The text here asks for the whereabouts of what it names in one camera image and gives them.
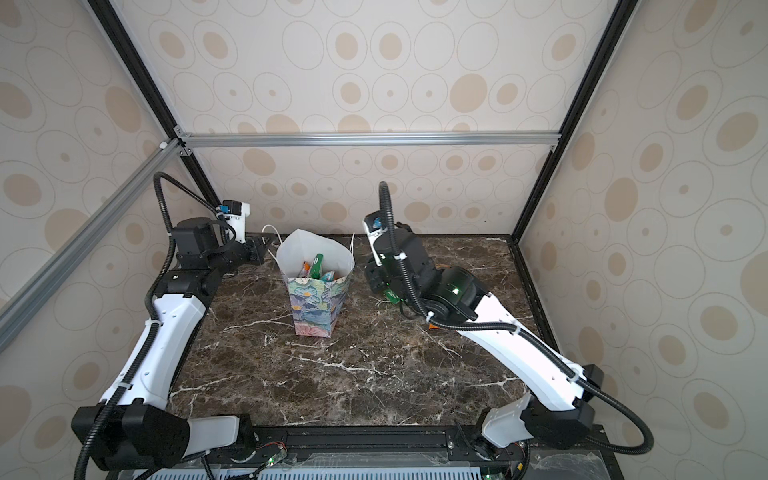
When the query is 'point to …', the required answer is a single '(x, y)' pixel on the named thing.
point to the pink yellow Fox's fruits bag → (306, 269)
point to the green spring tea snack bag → (391, 295)
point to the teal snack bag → (328, 277)
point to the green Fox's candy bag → (316, 265)
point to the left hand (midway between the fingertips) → (278, 230)
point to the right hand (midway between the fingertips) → (375, 255)
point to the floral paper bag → (315, 303)
